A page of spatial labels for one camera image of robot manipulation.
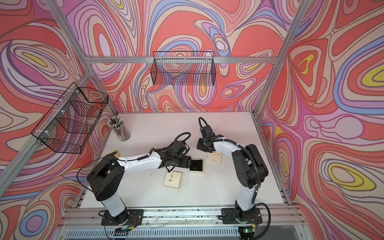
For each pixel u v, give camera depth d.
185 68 0.96
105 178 0.46
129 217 0.73
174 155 0.69
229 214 0.74
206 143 0.71
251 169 0.48
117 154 0.96
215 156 0.93
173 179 0.82
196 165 0.88
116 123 0.91
